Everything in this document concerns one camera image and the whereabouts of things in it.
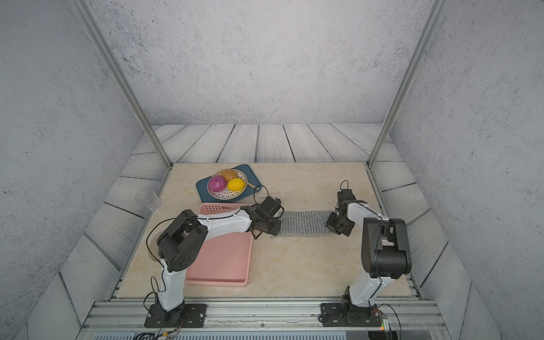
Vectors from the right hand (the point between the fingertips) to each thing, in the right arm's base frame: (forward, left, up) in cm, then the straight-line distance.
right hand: (334, 227), depth 94 cm
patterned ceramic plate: (+18, +51, 0) cm, 54 cm away
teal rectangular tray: (+15, +60, +2) cm, 62 cm away
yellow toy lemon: (+22, +46, +4) cm, 51 cm away
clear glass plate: (-11, +76, +1) cm, 77 cm away
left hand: (-1, +23, +1) cm, 23 cm away
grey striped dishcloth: (+2, +13, 0) cm, 13 cm away
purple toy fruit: (+20, +54, +6) cm, 58 cm away
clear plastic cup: (+13, +87, +5) cm, 88 cm away
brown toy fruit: (+28, +50, +4) cm, 58 cm away
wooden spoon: (+23, +38, 0) cm, 45 cm away
